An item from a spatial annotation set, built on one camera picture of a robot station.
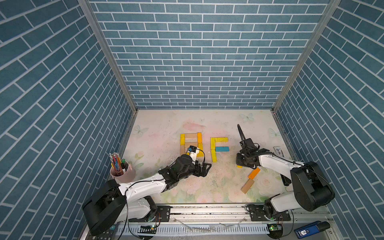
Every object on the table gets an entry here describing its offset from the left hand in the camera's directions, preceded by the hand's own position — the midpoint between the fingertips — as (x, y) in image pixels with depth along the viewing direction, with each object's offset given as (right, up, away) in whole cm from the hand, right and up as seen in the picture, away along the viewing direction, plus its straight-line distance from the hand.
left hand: (208, 166), depth 80 cm
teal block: (+10, +6, +19) cm, 22 cm away
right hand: (+20, -1, +13) cm, 24 cm away
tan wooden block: (-11, +14, +25) cm, 31 cm away
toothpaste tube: (+47, +5, +17) cm, 50 cm away
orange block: (-5, +14, +25) cm, 29 cm away
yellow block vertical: (+4, +10, +22) cm, 24 cm away
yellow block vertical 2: (+11, +12, +22) cm, 28 cm away
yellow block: (-17, +12, +23) cm, 31 cm away
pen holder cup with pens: (-47, -2, -1) cm, 47 cm away
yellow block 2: (-4, +8, -7) cm, 12 cm away
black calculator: (-46, -27, -12) cm, 55 cm away
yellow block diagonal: (+19, -3, +9) cm, 21 cm away
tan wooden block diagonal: (-13, +9, +21) cm, 26 cm away
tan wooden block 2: (+22, -12, +3) cm, 25 cm away
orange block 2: (+28, -7, +9) cm, 30 cm away
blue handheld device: (+46, -25, -13) cm, 54 cm away
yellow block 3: (+4, +3, +15) cm, 15 cm away
